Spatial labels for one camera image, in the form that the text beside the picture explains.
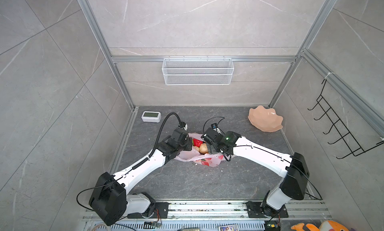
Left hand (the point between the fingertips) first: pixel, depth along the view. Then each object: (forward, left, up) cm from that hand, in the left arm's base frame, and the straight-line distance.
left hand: (190, 137), depth 83 cm
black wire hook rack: (-19, -66, +19) cm, 72 cm away
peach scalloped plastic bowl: (+22, -57, -13) cm, 63 cm away
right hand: (-4, -16, -1) cm, 16 cm away
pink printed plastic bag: (-11, -2, +1) cm, 12 cm away
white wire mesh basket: (+44, -7, +14) cm, 47 cm away
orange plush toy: (-43, -60, -8) cm, 74 cm away
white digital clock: (+26, +30, -11) cm, 41 cm away
